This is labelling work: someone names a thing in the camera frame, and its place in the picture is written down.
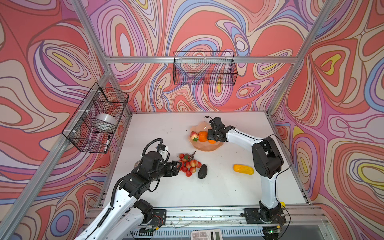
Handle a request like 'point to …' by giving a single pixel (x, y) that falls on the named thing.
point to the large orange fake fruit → (202, 136)
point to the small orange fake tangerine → (212, 141)
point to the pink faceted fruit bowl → (205, 146)
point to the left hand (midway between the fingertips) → (178, 163)
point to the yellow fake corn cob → (243, 169)
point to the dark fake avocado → (202, 171)
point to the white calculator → (206, 234)
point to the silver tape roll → (105, 122)
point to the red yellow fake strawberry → (194, 136)
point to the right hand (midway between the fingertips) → (214, 137)
